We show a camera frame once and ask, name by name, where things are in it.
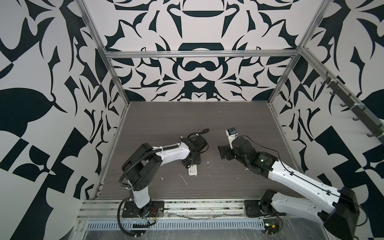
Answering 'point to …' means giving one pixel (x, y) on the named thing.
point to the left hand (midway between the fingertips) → (196, 159)
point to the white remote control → (193, 170)
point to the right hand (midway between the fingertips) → (226, 143)
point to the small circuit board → (271, 226)
